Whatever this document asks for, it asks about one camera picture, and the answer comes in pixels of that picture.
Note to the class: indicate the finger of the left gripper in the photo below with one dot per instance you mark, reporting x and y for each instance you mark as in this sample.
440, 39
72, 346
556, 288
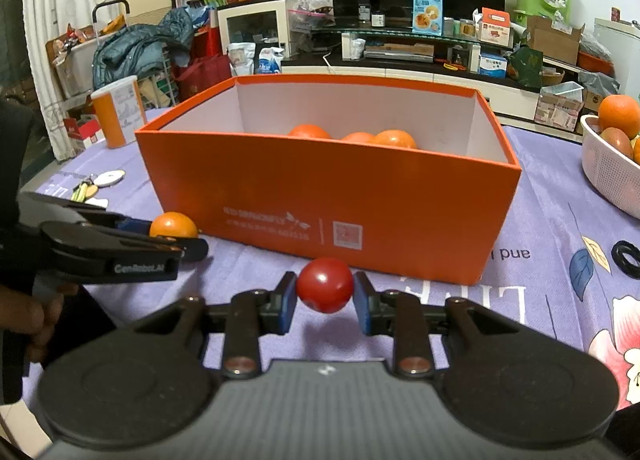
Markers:
83, 240
127, 225

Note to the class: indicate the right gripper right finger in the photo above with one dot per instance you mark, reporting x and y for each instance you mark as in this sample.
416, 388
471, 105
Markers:
501, 379

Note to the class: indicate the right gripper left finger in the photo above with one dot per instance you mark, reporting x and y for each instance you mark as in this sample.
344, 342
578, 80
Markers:
149, 380

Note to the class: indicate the orange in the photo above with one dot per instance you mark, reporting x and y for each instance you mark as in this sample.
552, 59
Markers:
174, 225
394, 138
622, 112
309, 131
359, 137

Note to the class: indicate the red cherry tomato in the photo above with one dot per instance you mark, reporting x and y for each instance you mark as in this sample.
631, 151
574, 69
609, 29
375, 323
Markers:
325, 285

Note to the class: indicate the orange cardboard box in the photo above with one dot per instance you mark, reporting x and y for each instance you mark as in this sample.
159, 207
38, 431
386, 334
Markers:
224, 158

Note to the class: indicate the person's left hand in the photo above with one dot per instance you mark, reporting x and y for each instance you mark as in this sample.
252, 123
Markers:
24, 314

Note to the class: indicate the orange white milk powder can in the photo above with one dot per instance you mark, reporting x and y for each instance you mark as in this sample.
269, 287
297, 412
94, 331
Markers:
118, 107

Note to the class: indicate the teal down jacket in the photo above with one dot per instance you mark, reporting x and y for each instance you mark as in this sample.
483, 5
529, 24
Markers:
138, 50

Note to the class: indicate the red gift bag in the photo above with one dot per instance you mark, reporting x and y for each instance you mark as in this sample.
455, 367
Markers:
200, 74

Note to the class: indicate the white fruit basket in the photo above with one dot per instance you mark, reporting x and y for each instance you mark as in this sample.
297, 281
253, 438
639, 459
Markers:
616, 177

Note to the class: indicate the white small cabinet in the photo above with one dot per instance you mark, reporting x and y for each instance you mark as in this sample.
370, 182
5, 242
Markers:
263, 22

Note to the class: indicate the white TV cabinet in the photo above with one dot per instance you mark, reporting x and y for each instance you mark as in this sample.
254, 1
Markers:
323, 44

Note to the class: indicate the blue snack bag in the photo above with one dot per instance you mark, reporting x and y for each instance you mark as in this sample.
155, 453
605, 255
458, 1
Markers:
427, 17

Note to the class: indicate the brown cardboard box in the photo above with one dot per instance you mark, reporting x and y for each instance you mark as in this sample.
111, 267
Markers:
553, 38

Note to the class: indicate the red white carton box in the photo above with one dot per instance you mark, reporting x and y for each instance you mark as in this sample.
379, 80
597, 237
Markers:
495, 27

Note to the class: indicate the white chest freezer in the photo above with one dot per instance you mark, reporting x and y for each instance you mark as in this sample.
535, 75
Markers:
623, 42

